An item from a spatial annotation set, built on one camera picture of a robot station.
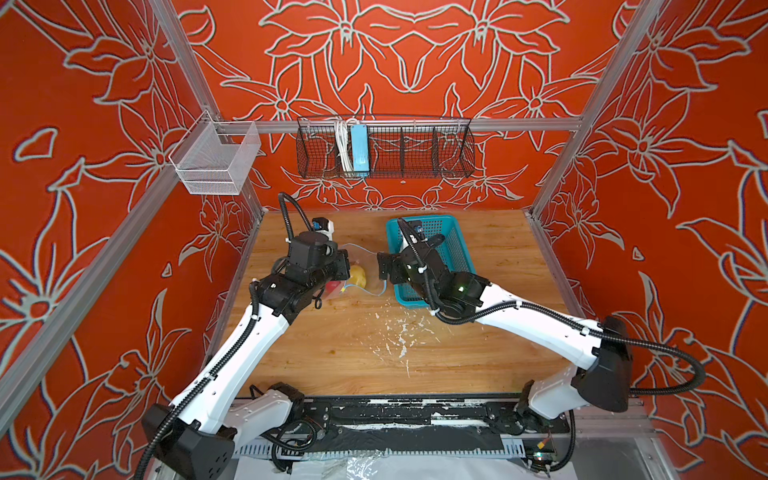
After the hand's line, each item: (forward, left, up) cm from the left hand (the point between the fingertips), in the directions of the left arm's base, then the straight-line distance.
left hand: (344, 251), depth 73 cm
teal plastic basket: (+19, -33, -20) cm, 43 cm away
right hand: (+1, -11, 0) cm, 11 cm away
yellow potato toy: (+3, -2, -16) cm, 16 cm away
